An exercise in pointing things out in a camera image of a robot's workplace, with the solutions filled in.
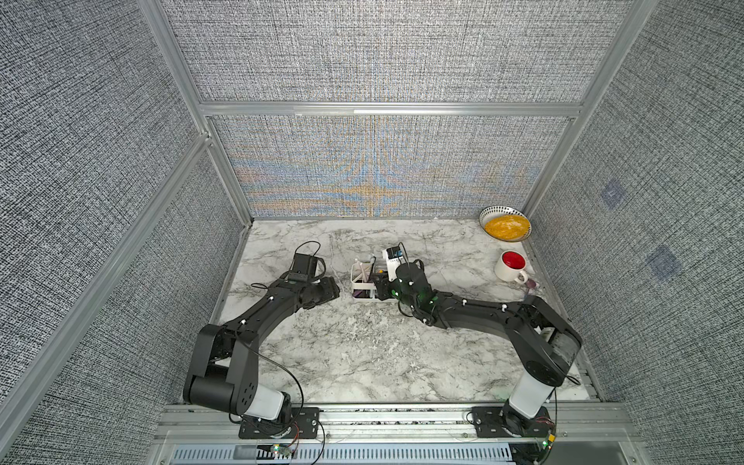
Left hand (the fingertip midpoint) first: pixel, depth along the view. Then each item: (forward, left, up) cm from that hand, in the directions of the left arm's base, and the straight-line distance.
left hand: (337, 289), depth 90 cm
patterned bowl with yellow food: (+26, -63, -1) cm, 68 cm away
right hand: (+2, -11, +8) cm, 14 cm away
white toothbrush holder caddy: (+2, -8, +2) cm, 9 cm away
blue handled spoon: (+3, -66, -8) cm, 67 cm away
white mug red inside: (+8, -59, -3) cm, 60 cm away
